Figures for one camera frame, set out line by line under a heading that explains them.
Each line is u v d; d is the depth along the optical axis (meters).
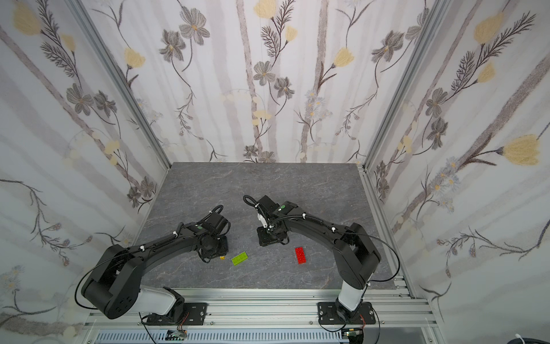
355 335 0.72
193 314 0.74
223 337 0.70
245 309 0.78
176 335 0.70
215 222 0.72
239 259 0.86
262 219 0.70
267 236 0.74
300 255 0.86
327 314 0.73
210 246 0.75
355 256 0.45
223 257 0.86
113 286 0.42
